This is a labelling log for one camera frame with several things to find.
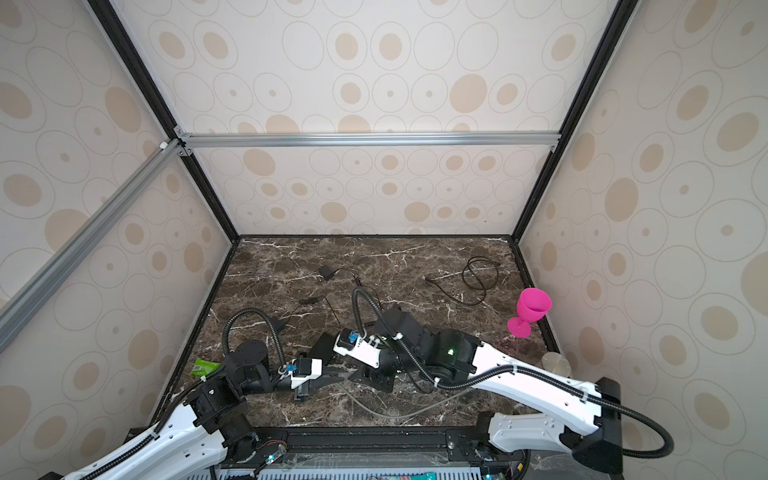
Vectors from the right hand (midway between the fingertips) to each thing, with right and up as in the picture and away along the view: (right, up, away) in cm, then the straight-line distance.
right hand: (355, 367), depth 65 cm
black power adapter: (-15, +20, +42) cm, 49 cm away
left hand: (-2, -2, -1) cm, 3 cm away
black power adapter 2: (-29, +4, +31) cm, 42 cm away
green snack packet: (-45, -7, +19) cm, 49 cm away
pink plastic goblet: (+47, +11, +18) cm, 52 cm away
